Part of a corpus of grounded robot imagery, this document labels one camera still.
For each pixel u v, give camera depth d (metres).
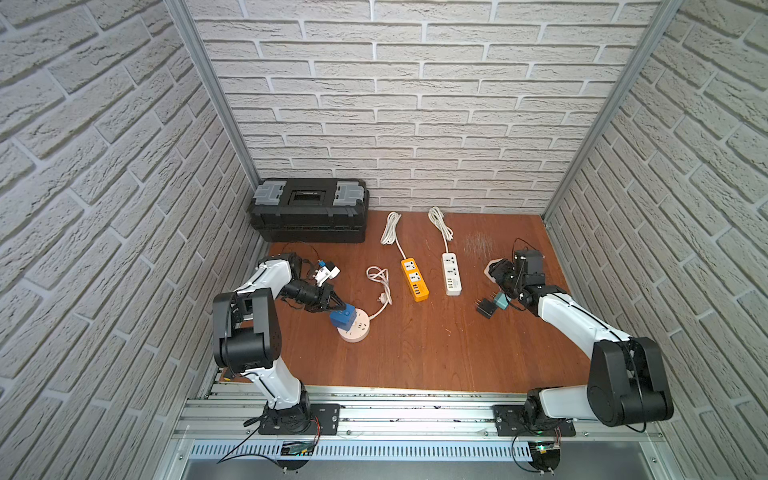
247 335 0.48
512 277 0.77
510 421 0.74
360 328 0.87
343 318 0.83
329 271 0.83
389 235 1.08
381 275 1.00
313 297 0.77
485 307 0.93
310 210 0.97
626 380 0.46
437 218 1.15
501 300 0.94
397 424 0.76
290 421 0.68
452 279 0.97
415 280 0.98
